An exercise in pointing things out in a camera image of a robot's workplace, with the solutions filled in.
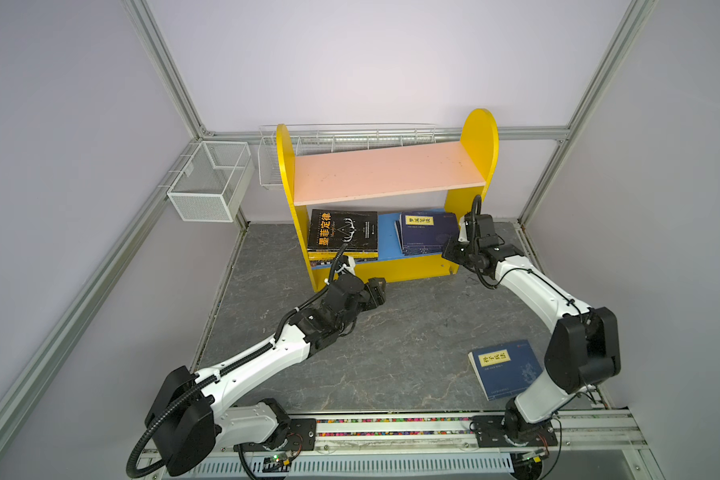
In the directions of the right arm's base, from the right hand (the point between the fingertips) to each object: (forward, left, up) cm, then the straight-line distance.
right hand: (444, 248), depth 89 cm
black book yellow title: (+4, +34, +4) cm, 35 cm away
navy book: (+6, +5, 0) cm, 8 cm away
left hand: (-16, +20, +3) cm, 26 cm away
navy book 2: (-30, -16, -18) cm, 39 cm away
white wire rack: (+29, +40, +20) cm, 53 cm away
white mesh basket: (+23, +76, +8) cm, 79 cm away
